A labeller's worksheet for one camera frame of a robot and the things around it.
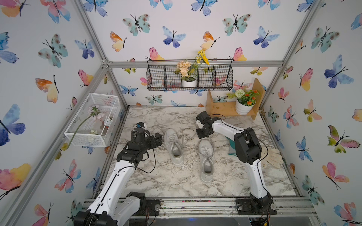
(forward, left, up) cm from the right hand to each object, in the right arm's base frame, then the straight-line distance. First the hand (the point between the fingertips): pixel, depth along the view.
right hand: (201, 132), depth 101 cm
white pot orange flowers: (+17, -29, +17) cm, 38 cm away
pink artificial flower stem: (-11, +57, +30) cm, 65 cm away
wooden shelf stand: (+21, -22, +4) cm, 31 cm away
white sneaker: (-15, +17, +5) cm, 23 cm away
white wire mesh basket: (-16, +58, +27) cm, 66 cm away
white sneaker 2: (-25, -3, +5) cm, 25 cm away
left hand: (-15, +26, +16) cm, 34 cm away
